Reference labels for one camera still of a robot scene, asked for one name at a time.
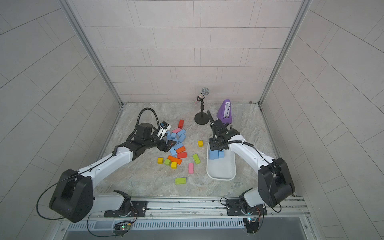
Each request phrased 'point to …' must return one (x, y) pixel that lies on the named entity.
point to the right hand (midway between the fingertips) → (214, 144)
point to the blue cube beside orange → (173, 153)
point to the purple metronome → (224, 112)
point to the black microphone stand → (201, 118)
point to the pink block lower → (191, 168)
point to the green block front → (180, 181)
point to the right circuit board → (252, 227)
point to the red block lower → (182, 155)
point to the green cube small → (167, 162)
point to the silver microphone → (205, 92)
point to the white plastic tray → (223, 169)
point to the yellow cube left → (160, 160)
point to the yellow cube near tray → (200, 143)
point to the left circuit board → (122, 226)
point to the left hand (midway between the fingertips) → (173, 136)
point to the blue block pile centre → (182, 137)
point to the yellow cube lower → (173, 165)
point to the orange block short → (180, 150)
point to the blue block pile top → (182, 131)
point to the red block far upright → (181, 123)
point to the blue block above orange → (178, 146)
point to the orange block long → (174, 159)
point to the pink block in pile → (176, 130)
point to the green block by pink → (196, 158)
